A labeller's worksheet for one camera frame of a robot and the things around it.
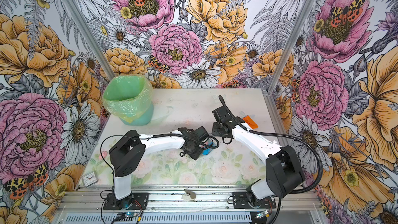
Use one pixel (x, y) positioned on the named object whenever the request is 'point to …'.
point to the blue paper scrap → (205, 151)
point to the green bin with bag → (130, 97)
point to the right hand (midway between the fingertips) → (218, 135)
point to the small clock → (89, 179)
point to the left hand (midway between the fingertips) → (192, 157)
